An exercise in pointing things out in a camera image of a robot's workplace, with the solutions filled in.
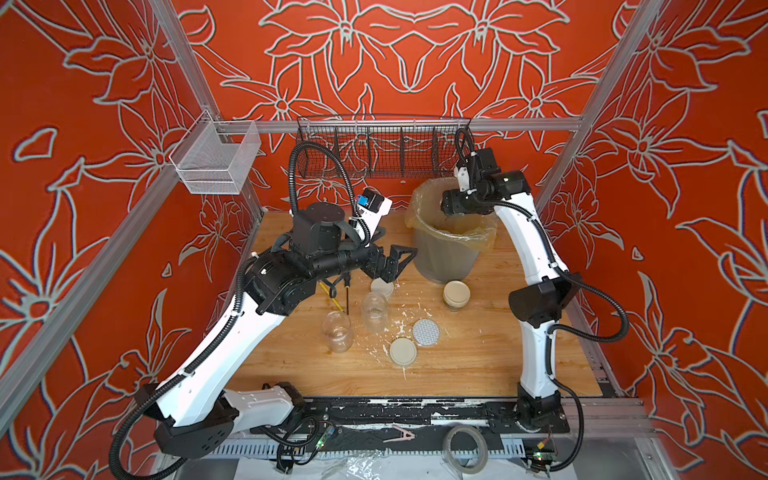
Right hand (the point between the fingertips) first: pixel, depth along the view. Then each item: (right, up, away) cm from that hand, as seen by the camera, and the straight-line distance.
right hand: (457, 199), depth 85 cm
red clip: (-17, -59, -15) cm, 63 cm away
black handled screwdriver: (-34, -26, +13) cm, 44 cm away
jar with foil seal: (-35, -38, +3) cm, 52 cm away
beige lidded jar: (+1, -28, +4) cm, 29 cm away
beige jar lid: (-22, -28, +11) cm, 37 cm away
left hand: (-19, -11, -28) cm, 35 cm away
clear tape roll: (-7, -59, -18) cm, 62 cm away
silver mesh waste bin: (-4, -17, +4) cm, 18 cm away
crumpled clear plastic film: (-26, -64, -18) cm, 71 cm away
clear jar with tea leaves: (-24, -33, +5) cm, 41 cm away
